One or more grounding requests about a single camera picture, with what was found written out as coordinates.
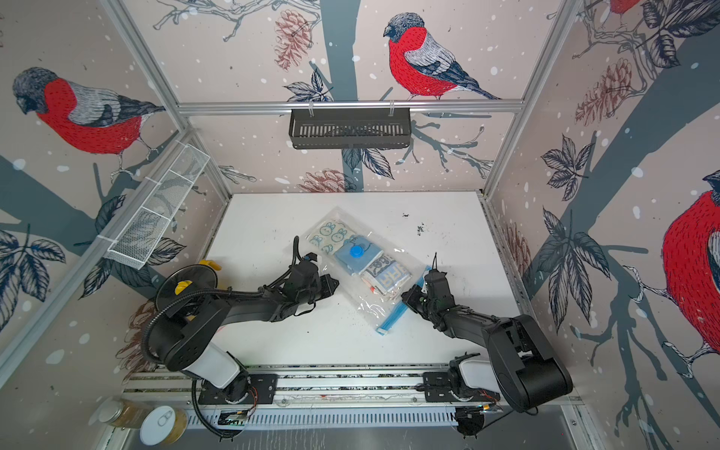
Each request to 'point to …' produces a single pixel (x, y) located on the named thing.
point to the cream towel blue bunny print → (329, 235)
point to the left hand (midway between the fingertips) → (344, 278)
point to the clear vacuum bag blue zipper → (377, 310)
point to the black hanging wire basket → (350, 127)
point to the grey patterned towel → (386, 275)
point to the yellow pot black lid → (187, 278)
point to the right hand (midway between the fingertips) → (402, 291)
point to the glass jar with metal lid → (123, 413)
